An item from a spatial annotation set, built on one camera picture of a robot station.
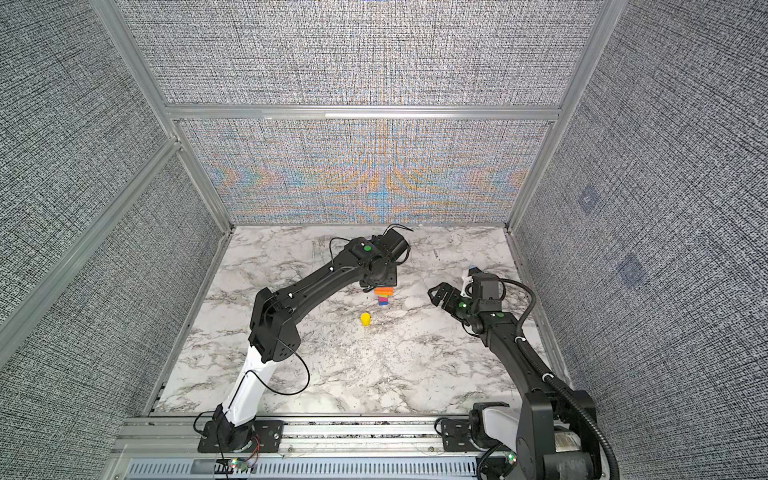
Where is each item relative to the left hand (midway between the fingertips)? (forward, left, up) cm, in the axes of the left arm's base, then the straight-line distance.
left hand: (387, 280), depth 90 cm
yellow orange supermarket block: (-1, +1, -7) cm, 7 cm away
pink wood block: (-1, +1, -10) cm, 10 cm away
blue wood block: (-1, +1, -11) cm, 11 cm away
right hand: (-6, -15, 0) cm, 16 cm away
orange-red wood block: (-1, +1, -5) cm, 5 cm away
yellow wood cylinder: (-7, +7, -10) cm, 14 cm away
